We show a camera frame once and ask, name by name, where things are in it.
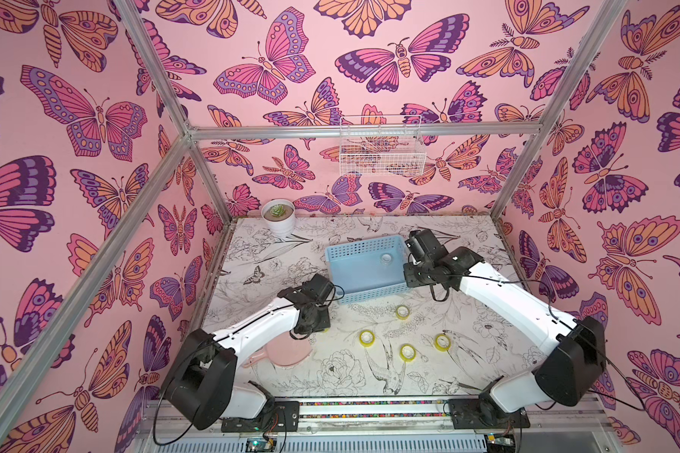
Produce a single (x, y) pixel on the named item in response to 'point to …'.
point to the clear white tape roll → (386, 259)
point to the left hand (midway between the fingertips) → (324, 320)
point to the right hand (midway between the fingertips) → (406, 274)
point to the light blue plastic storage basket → (367, 268)
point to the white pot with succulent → (280, 213)
